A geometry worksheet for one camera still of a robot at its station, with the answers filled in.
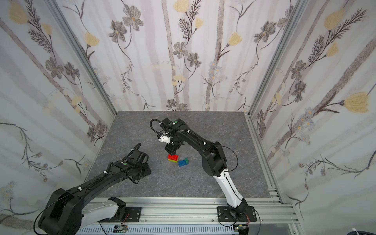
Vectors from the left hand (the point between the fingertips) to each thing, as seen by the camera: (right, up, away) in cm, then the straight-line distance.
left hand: (151, 170), depth 86 cm
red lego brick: (+13, +7, +4) cm, 16 cm away
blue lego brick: (+18, +3, +7) cm, 19 cm away
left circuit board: (-11, -24, -16) cm, 30 cm away
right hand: (+15, +16, +2) cm, 22 cm away
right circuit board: (+50, -25, -14) cm, 58 cm away
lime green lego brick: (+13, +4, +6) cm, 15 cm away
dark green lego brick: (+21, +5, +4) cm, 22 cm away
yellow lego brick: (+11, +5, +6) cm, 13 cm away
